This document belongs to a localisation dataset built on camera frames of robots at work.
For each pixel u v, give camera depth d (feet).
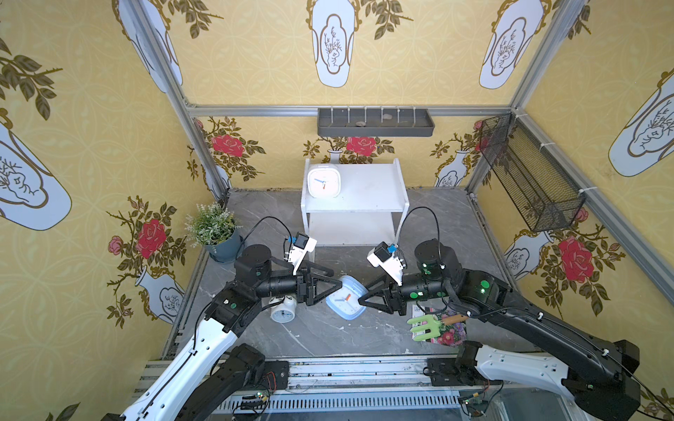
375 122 3.04
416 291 1.75
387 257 1.78
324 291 1.88
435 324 2.74
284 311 2.63
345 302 1.99
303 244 1.89
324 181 2.30
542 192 2.74
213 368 1.53
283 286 1.83
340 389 2.39
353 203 2.43
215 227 2.75
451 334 2.68
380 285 1.93
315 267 2.13
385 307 1.80
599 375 1.29
